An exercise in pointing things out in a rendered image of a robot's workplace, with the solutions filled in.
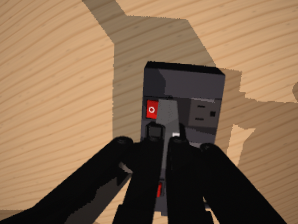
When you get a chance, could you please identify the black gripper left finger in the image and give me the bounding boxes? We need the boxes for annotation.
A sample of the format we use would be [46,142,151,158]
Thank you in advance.
[0,99,168,224]

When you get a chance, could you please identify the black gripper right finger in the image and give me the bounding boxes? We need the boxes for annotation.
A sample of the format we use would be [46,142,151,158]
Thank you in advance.
[163,100,287,224]

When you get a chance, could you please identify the black power strip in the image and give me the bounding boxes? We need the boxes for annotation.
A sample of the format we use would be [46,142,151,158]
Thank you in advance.
[140,61,226,216]

